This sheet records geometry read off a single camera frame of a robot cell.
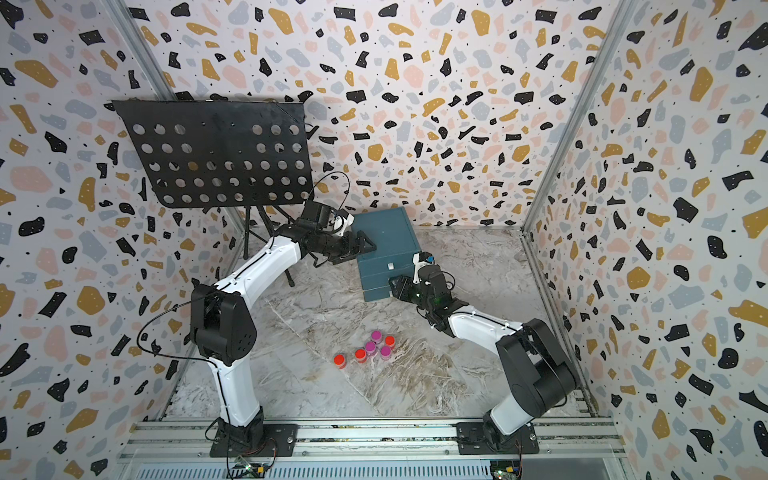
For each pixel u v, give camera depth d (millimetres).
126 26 704
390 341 891
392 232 901
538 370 452
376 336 906
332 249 784
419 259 823
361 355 856
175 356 487
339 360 853
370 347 887
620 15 718
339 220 836
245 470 721
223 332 501
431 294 698
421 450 734
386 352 862
